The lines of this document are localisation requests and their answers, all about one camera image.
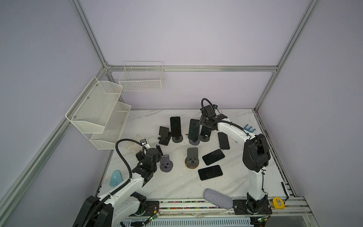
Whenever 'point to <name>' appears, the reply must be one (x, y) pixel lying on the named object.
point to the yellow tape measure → (278, 203)
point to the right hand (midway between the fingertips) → (203, 121)
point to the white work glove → (137, 143)
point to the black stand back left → (165, 135)
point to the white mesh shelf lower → (107, 139)
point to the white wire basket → (142, 76)
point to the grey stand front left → (166, 165)
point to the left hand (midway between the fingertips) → (150, 149)
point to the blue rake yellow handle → (248, 129)
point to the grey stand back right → (204, 138)
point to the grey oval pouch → (218, 198)
